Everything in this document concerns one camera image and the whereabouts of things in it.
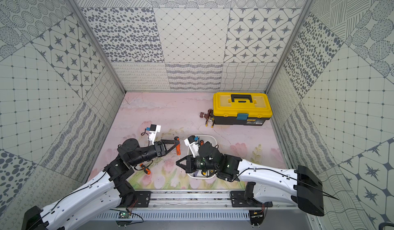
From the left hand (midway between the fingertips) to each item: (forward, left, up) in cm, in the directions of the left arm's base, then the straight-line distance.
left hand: (177, 141), depth 65 cm
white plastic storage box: (-6, -10, -26) cm, 29 cm away
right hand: (-7, 0, -9) cm, 11 cm away
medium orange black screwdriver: (-2, 0, -5) cm, 5 cm away
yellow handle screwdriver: (-5, -12, -26) cm, 29 cm away
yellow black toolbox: (+28, -40, -11) cm, 50 cm away
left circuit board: (-24, +26, -29) cm, 46 cm away
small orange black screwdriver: (-5, +20, -26) cm, 33 cm away
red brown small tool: (+33, -9, -24) cm, 41 cm away
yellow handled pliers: (+32, -15, -25) cm, 43 cm away
